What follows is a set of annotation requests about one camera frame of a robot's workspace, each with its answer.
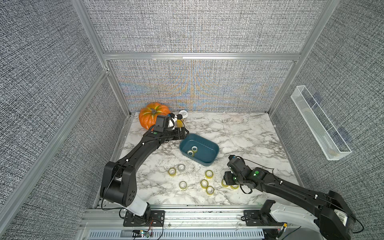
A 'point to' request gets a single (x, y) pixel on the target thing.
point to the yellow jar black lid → (179, 122)
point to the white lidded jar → (184, 114)
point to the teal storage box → (200, 150)
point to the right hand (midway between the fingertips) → (225, 174)
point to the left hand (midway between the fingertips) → (185, 131)
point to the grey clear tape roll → (181, 167)
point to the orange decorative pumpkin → (147, 115)
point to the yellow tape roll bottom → (210, 190)
